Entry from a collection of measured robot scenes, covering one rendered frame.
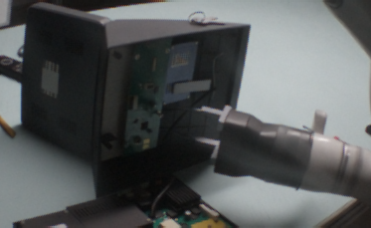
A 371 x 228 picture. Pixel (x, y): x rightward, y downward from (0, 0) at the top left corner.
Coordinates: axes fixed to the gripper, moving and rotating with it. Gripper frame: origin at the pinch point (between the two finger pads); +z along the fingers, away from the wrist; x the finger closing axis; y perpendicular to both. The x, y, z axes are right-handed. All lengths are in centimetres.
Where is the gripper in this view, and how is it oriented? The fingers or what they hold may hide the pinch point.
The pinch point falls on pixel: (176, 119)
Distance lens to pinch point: 74.5
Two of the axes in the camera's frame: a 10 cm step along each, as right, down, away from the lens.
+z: -9.5, -2.4, 1.8
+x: -1.4, 8.9, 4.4
